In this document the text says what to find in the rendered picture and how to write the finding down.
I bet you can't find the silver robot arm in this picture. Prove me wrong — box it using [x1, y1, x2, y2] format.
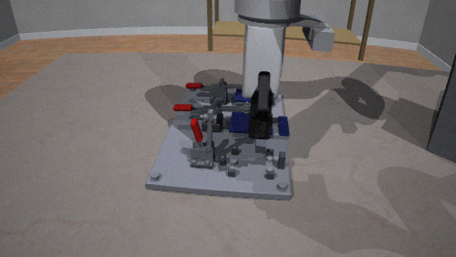
[234, 0, 335, 53]

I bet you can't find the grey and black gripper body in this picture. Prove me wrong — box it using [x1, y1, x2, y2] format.
[238, 15, 289, 100]

